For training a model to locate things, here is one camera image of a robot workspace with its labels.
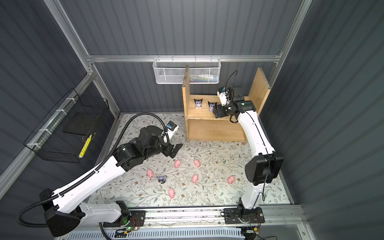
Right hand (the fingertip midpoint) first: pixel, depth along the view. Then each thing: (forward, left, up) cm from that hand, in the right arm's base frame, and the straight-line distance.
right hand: (222, 109), depth 83 cm
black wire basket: (-18, +78, +2) cm, 80 cm away
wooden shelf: (+6, +11, -21) cm, 25 cm away
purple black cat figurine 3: (-1, +6, +4) cm, 8 cm away
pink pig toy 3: (-29, +16, -26) cm, 42 cm away
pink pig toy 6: (-30, -5, -27) cm, 40 cm away
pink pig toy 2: (-20, +15, -26) cm, 36 cm away
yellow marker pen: (-22, +66, +1) cm, 70 cm away
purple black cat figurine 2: (+2, +13, +3) cm, 14 cm away
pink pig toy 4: (-37, +28, -26) cm, 54 cm away
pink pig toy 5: (-26, +42, -25) cm, 56 cm away
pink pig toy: (-20, +27, -26) cm, 42 cm away
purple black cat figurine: (-31, +34, -23) cm, 52 cm away
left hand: (-20, +25, +1) cm, 32 cm away
